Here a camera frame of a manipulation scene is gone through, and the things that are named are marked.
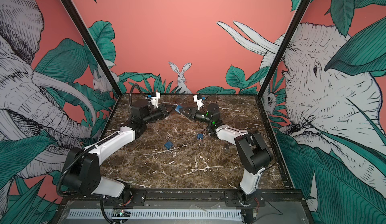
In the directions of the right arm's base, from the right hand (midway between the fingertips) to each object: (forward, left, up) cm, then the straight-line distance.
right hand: (176, 112), depth 76 cm
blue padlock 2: (0, -12, -26) cm, 29 cm away
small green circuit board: (-41, +26, -26) cm, 55 cm away
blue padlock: (-6, +7, -26) cm, 28 cm away
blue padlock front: (+4, 0, -2) cm, 4 cm away
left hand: (+3, 0, +1) cm, 4 cm away
